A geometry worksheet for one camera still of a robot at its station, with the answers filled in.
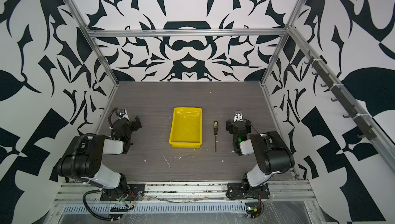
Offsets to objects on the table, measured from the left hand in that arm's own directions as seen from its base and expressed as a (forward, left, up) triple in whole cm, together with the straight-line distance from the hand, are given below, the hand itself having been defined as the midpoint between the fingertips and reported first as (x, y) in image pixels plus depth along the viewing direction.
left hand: (128, 116), depth 92 cm
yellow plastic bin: (-5, -34, -8) cm, 36 cm away
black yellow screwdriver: (-6, -52, -6) cm, 53 cm away
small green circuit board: (-47, -65, -9) cm, 81 cm away
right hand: (-2, -67, -2) cm, 67 cm away
